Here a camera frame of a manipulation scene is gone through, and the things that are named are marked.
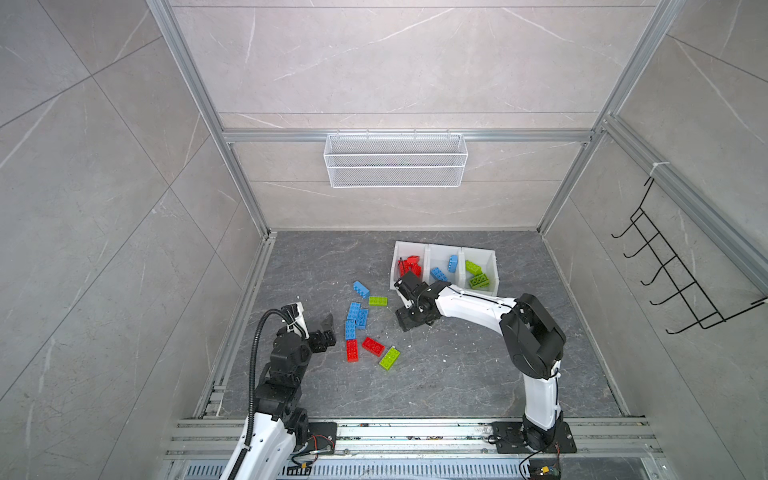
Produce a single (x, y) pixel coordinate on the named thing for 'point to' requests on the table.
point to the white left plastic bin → (406, 249)
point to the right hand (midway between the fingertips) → (408, 316)
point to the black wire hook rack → (692, 296)
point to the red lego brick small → (373, 346)
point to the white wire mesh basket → (395, 160)
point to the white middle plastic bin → (437, 256)
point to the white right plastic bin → (486, 258)
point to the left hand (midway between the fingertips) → (314, 313)
